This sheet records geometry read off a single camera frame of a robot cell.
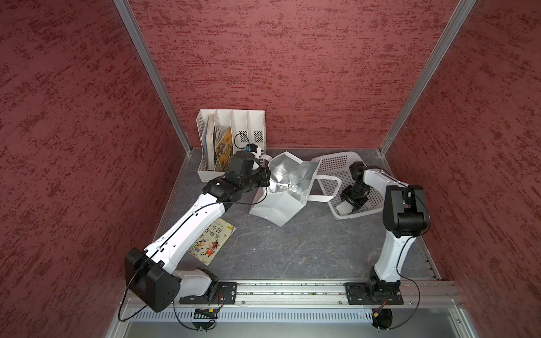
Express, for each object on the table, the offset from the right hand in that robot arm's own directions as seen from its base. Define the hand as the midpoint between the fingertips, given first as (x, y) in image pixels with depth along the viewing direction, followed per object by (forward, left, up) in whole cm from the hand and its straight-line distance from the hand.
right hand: (345, 205), depth 96 cm
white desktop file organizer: (+27, +57, +23) cm, 68 cm away
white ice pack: (-3, +2, +3) cm, 5 cm away
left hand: (-1, +35, +26) cm, 44 cm away
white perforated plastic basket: (+23, -1, +2) cm, 23 cm away
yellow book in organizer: (+21, +57, +18) cm, 63 cm away
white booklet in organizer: (+23, +63, +22) cm, 71 cm away
